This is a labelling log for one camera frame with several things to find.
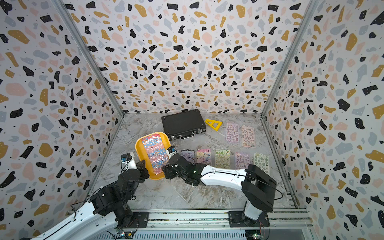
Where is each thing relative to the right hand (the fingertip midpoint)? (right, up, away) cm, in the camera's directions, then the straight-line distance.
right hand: (165, 167), depth 78 cm
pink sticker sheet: (+41, +17, +33) cm, 56 cm away
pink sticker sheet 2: (+53, +14, +31) cm, 63 cm away
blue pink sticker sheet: (-6, +7, +4) cm, 10 cm away
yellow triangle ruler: (+29, +23, +37) cm, 52 cm away
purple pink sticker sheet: (+45, -1, +17) cm, 48 cm away
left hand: (-9, +3, -3) cm, 10 cm away
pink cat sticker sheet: (+20, +2, +20) cm, 28 cm away
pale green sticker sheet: (+58, -1, +18) cm, 61 cm away
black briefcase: (+6, +22, +33) cm, 40 cm away
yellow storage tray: (-12, +6, -1) cm, 14 cm away
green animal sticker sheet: (+32, 0, +19) cm, 38 cm away
